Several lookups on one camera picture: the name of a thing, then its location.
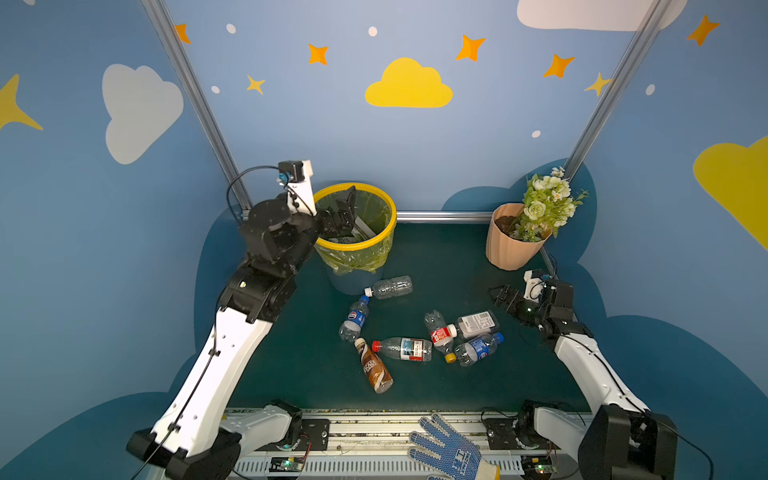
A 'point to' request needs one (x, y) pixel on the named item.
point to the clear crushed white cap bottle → (395, 286)
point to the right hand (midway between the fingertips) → (502, 293)
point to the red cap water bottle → (412, 349)
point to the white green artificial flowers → (548, 204)
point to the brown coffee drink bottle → (377, 372)
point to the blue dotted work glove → (462, 459)
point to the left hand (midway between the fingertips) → (337, 186)
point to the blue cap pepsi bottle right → (472, 351)
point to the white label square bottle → (478, 324)
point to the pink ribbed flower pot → (503, 249)
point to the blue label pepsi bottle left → (351, 330)
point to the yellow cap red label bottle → (440, 334)
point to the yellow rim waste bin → (358, 266)
